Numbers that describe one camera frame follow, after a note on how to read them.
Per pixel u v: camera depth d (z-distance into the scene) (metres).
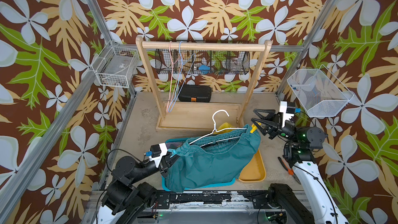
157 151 0.46
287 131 0.55
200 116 1.08
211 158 0.69
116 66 0.86
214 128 0.51
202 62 1.01
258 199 0.74
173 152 0.52
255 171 0.84
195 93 1.18
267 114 0.61
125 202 0.46
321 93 0.82
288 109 0.50
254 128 0.59
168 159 0.52
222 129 0.53
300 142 0.52
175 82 1.12
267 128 0.55
